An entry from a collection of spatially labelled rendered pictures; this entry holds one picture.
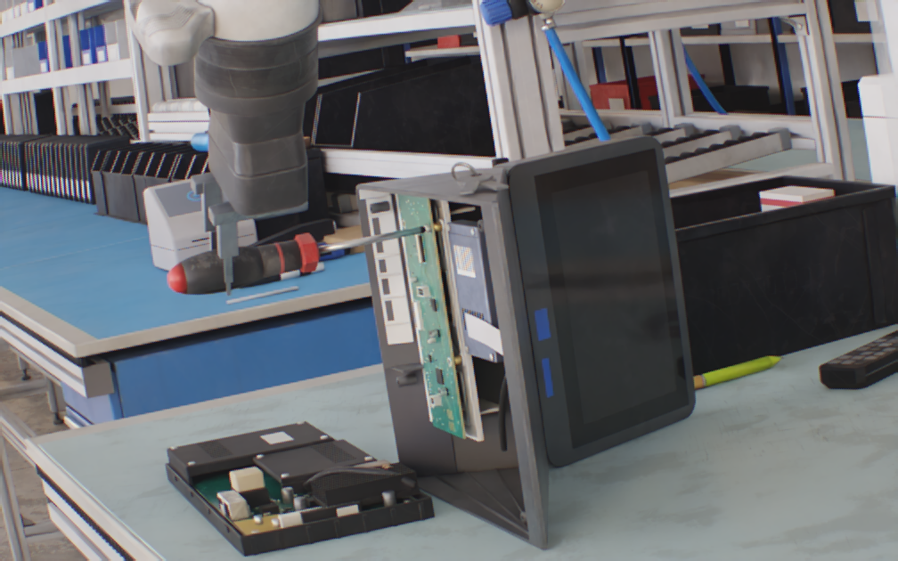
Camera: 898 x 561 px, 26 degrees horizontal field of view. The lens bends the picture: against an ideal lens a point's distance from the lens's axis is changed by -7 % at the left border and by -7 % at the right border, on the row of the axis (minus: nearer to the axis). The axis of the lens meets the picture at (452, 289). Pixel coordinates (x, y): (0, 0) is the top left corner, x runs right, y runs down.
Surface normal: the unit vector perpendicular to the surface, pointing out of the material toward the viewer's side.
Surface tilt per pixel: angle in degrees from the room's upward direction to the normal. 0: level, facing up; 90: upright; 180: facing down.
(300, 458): 0
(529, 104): 90
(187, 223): 40
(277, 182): 115
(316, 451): 0
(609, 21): 90
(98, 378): 90
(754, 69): 90
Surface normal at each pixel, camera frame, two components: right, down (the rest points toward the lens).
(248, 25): 0.00, 0.53
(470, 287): -0.92, 0.19
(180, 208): 0.06, -0.81
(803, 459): -0.15, -0.98
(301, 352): 0.38, 0.08
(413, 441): -0.19, 0.18
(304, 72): 0.83, 0.31
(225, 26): -0.38, 0.49
